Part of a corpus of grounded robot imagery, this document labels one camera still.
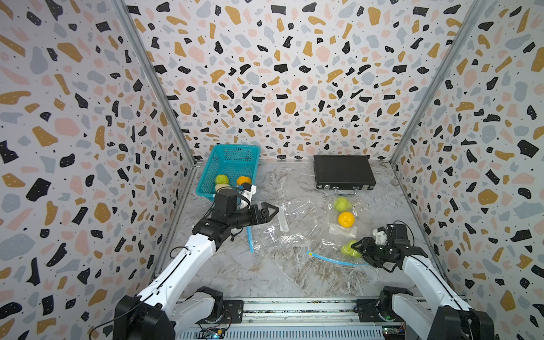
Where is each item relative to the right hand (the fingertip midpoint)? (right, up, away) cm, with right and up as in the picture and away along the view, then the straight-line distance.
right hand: (357, 249), depth 85 cm
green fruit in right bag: (-3, +17, +12) cm, 21 cm away
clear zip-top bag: (-27, +4, +7) cm, 28 cm away
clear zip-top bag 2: (-11, +2, 0) cm, 12 cm away
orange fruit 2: (-2, +11, +7) cm, 13 cm away
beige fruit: (-62, +25, +20) cm, 70 cm away
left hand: (-34, +17, -10) cm, 39 cm away
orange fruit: (-51, +28, +23) cm, 63 cm away
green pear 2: (-4, 0, -1) cm, 5 cm away
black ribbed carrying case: (+2, +31, +24) cm, 40 cm away
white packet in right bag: (-1, +5, +7) cm, 9 cm away
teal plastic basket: (-58, +39, +36) cm, 79 cm away
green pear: (-61, +28, +21) cm, 70 cm away
